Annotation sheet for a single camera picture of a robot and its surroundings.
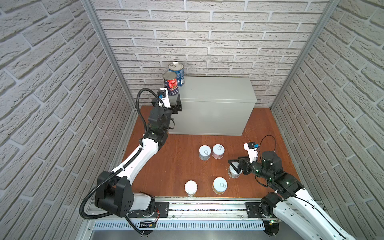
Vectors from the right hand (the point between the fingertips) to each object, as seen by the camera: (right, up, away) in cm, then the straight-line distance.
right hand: (234, 159), depth 73 cm
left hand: (-32, +34, -1) cm, 46 cm away
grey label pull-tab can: (-14, 0, +15) cm, 21 cm away
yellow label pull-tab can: (-6, -15, +4) cm, 17 cm away
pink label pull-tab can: (-6, +1, +17) cm, 18 cm away
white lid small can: (-22, -15, +2) cm, 26 cm away
